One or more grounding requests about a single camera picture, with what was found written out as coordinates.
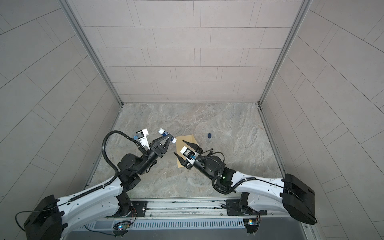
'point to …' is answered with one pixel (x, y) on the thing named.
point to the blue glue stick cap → (209, 135)
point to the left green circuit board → (123, 226)
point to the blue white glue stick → (164, 133)
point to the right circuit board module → (251, 225)
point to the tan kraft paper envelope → (180, 144)
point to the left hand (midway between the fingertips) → (174, 137)
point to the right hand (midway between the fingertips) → (180, 147)
